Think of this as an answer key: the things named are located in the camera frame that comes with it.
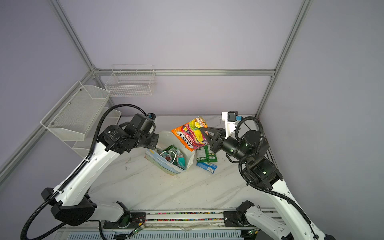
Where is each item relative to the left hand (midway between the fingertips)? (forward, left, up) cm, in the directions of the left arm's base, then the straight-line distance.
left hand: (152, 140), depth 68 cm
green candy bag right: (+9, -27, -27) cm, 39 cm away
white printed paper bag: (+4, -6, -5) cm, 9 cm away
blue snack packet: (0, -28, -29) cm, 40 cm away
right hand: (-6, -22, +15) cm, 27 cm away
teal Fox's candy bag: (-3, -12, -13) cm, 18 cm away
